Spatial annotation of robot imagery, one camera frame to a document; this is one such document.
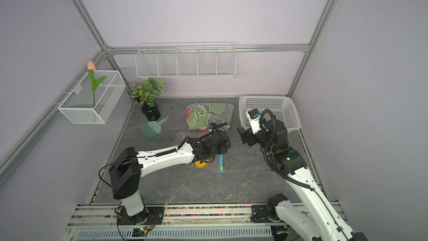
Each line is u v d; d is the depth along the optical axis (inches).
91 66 31.1
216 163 30.3
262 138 24.5
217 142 24.6
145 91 34.4
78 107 25.7
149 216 28.5
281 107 43.5
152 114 41.3
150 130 41.1
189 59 38.4
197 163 33.2
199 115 39.0
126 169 19.2
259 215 29.0
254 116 22.8
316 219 16.5
